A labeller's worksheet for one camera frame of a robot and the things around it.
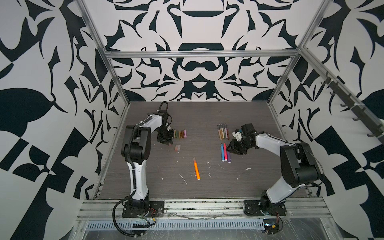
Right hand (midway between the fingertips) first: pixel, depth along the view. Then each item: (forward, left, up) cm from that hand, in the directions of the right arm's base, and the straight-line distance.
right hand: (229, 148), depth 92 cm
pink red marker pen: (-1, +2, -3) cm, 4 cm away
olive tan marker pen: (+13, +1, -3) cm, 13 cm away
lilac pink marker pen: (+13, 0, -2) cm, 13 cm away
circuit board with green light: (-38, -14, -5) cm, 41 cm away
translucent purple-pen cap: (+4, +36, -1) cm, 37 cm away
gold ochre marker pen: (+14, +3, -2) cm, 15 cm away
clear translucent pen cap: (+2, +31, -2) cm, 31 cm away
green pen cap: (+12, +33, -2) cm, 35 cm away
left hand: (+7, +36, -1) cm, 37 cm away
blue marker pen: (-2, +4, -2) cm, 5 cm away
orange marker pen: (-11, +20, -2) cm, 23 cm away
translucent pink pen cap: (+2, +32, -1) cm, 32 cm away
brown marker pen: (+14, +2, -3) cm, 15 cm away
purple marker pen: (-3, +1, -2) cm, 4 cm away
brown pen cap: (+12, +29, -2) cm, 32 cm away
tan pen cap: (+12, +34, -2) cm, 37 cm away
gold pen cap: (+12, +31, -2) cm, 33 cm away
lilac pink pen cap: (+13, +27, -2) cm, 30 cm away
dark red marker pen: (+12, -2, -3) cm, 13 cm away
